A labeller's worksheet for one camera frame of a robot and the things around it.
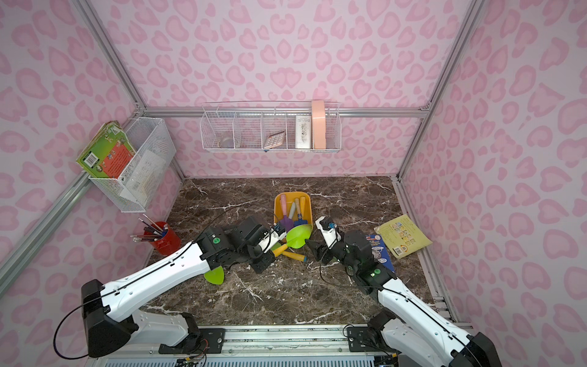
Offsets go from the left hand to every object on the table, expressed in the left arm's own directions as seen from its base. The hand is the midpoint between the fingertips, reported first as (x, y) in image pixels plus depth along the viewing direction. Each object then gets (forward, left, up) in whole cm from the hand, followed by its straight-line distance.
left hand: (273, 253), depth 74 cm
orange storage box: (+35, -4, -15) cm, 39 cm away
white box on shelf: (+46, -10, +14) cm, 49 cm away
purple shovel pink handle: (+22, -3, -16) cm, 28 cm away
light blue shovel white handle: (+28, -5, -16) cm, 33 cm away
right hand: (+6, -13, +2) cm, 14 cm away
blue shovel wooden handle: (+23, -9, -16) cm, 29 cm away
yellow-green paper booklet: (+16, -52, -18) cm, 58 cm away
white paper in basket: (+25, +48, +9) cm, 55 cm away
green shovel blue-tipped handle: (+6, -6, -16) cm, 18 cm away
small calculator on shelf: (+45, +2, +10) cm, 47 cm away
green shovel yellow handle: (+6, -7, -1) cm, 10 cm away
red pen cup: (+10, +42, -10) cm, 44 cm away
